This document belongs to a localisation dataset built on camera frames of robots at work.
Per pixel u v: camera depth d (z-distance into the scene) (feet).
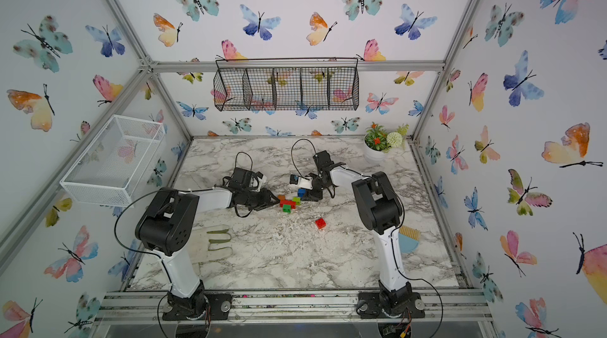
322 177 2.59
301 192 3.22
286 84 3.22
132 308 2.47
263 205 2.84
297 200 3.15
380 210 1.91
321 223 2.98
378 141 3.25
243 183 2.65
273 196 3.03
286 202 3.13
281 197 3.18
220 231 2.95
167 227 1.65
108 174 3.63
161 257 1.75
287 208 3.08
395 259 1.99
